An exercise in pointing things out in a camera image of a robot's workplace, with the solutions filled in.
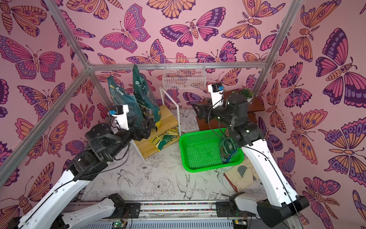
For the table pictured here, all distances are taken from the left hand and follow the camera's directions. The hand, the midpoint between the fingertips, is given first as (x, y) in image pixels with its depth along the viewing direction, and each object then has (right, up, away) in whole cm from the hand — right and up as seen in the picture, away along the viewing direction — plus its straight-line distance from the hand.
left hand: (146, 117), depth 59 cm
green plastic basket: (+26, -22, +36) cm, 50 cm away
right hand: (+21, +6, +3) cm, 23 cm away
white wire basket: (+18, +34, +47) cm, 61 cm away
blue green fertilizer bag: (+41, -16, +24) cm, 50 cm away
